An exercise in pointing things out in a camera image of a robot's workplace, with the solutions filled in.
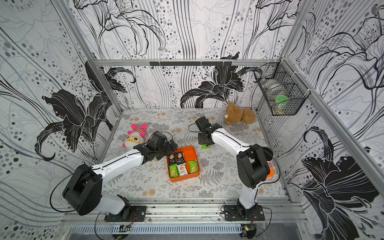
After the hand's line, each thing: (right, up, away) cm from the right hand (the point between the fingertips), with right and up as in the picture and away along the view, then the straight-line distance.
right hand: (205, 138), depth 92 cm
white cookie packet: (-14, -17, -7) cm, 24 cm away
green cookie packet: (-19, -18, -8) cm, 27 cm away
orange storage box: (-10, -11, +1) cm, 14 cm away
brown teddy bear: (+21, +16, +12) cm, 29 cm away
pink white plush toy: (-45, +1, +1) cm, 45 cm away
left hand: (-19, -7, -5) cm, 21 cm away
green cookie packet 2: (-8, -16, -7) cm, 19 cm away
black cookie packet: (-20, -12, -4) cm, 24 cm away
